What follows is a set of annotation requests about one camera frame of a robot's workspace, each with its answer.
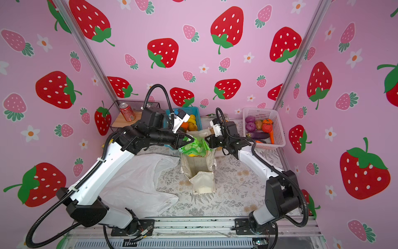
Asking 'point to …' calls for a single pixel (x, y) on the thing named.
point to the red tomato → (267, 128)
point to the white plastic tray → (205, 121)
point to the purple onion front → (250, 126)
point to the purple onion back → (250, 119)
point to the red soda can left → (127, 112)
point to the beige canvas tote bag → (200, 170)
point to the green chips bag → (198, 148)
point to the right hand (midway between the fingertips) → (205, 137)
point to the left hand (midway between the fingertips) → (194, 139)
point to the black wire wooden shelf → (116, 119)
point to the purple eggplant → (259, 135)
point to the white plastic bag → (133, 188)
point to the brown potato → (258, 124)
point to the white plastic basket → (263, 114)
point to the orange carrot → (272, 137)
